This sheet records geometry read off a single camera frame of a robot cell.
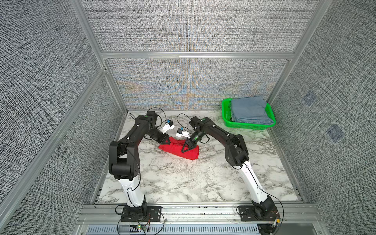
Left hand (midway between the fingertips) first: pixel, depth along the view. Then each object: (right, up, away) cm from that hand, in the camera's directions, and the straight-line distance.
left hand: (170, 140), depth 89 cm
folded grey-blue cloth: (+58, +21, +21) cm, 65 cm away
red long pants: (+3, -4, -1) cm, 5 cm away
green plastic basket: (+40, +13, +17) cm, 45 cm away
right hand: (+8, -4, +3) cm, 9 cm away
